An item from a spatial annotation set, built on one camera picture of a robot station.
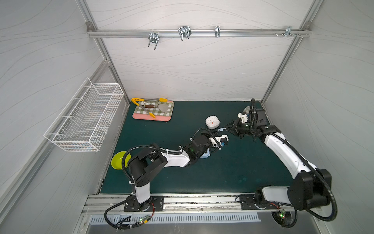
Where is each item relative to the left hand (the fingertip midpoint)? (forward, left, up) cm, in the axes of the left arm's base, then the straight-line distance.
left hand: (217, 128), depth 81 cm
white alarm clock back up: (+17, 0, -16) cm, 24 cm away
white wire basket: (-8, +67, +12) cm, 68 cm away
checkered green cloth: (+29, +44, -19) cm, 56 cm away
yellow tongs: (+38, +62, -15) cm, 74 cm away
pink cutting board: (+23, +49, -19) cm, 57 cm away
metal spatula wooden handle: (+32, +38, -17) cm, 52 cm away
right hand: (+1, -4, +2) cm, 5 cm away
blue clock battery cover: (0, -3, 0) cm, 3 cm away
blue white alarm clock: (-8, +6, -16) cm, 19 cm away
